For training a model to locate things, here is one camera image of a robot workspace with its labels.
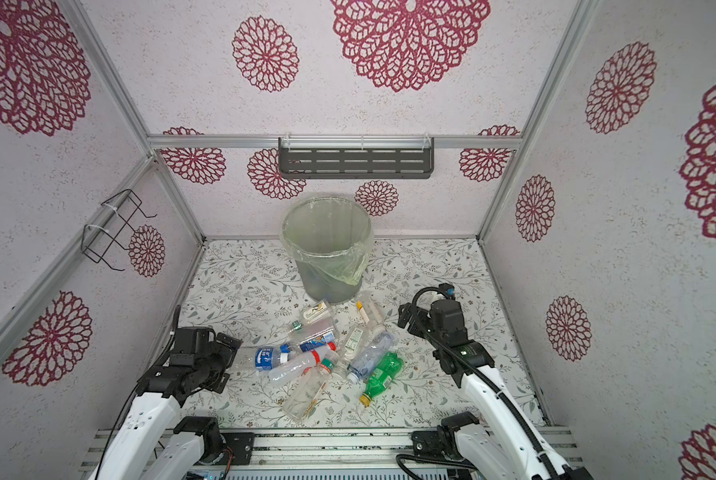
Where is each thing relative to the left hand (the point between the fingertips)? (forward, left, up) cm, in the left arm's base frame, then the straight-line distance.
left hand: (239, 358), depth 81 cm
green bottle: (-2, -41, -3) cm, 41 cm away
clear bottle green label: (+6, -31, -3) cm, 32 cm away
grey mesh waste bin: (+22, -20, +4) cm, 30 cm away
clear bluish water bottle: (+4, -38, -5) cm, 38 cm away
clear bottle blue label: (+1, -7, -2) cm, 7 cm away
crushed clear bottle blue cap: (+10, -19, -6) cm, 22 cm away
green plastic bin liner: (+41, -25, +7) cm, 49 cm away
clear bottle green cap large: (-6, -19, -7) cm, 21 cm away
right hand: (+9, -48, +9) cm, 50 cm away
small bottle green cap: (+15, -19, -2) cm, 24 cm away
